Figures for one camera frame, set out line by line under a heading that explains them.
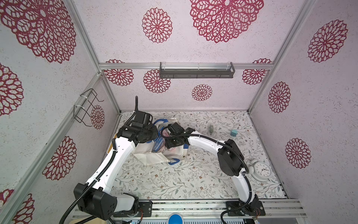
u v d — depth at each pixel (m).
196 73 0.87
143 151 0.74
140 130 0.53
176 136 0.68
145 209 0.73
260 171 0.83
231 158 0.54
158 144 0.94
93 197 0.38
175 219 0.70
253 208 0.64
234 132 1.05
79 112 0.73
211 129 1.09
